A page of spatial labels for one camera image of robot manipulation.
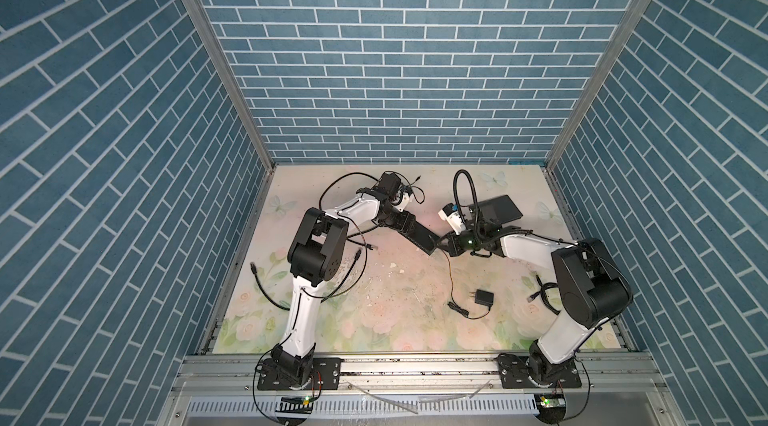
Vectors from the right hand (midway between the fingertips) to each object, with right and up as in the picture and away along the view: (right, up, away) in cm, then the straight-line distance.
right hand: (435, 240), depth 92 cm
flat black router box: (+14, +10, -16) cm, 24 cm away
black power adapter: (+13, -15, -6) cm, 21 cm away
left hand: (-9, +4, +8) cm, 13 cm away
